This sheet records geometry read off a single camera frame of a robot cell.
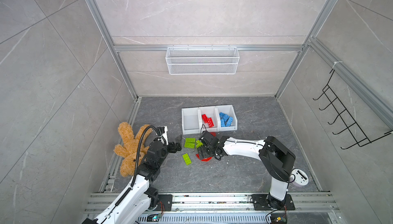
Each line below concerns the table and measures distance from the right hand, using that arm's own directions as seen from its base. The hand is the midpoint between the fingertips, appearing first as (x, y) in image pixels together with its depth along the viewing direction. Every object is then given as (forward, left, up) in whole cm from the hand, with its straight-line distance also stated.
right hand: (204, 151), depth 91 cm
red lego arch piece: (-6, -1, +2) cm, 6 cm away
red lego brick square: (+11, -6, +3) cm, 13 cm away
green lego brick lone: (-5, +10, +2) cm, 12 cm away
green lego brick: (+8, +9, 0) cm, 12 cm away
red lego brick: (+23, -1, +2) cm, 23 cm away
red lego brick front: (+20, -5, +2) cm, 21 cm away
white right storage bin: (+30, -18, +2) cm, 35 cm away
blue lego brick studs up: (+24, -14, +3) cm, 28 cm away
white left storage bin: (+22, +8, 0) cm, 23 cm away
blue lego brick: (+17, -13, +3) cm, 22 cm away
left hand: (+4, +17, +16) cm, 24 cm away
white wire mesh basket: (+51, 0, +30) cm, 59 cm away
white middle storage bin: (+28, -7, +3) cm, 29 cm away
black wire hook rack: (+2, -63, +31) cm, 70 cm away
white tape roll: (-17, -50, +2) cm, 53 cm away
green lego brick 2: (+4, +9, 0) cm, 10 cm away
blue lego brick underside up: (+18, -17, +5) cm, 26 cm away
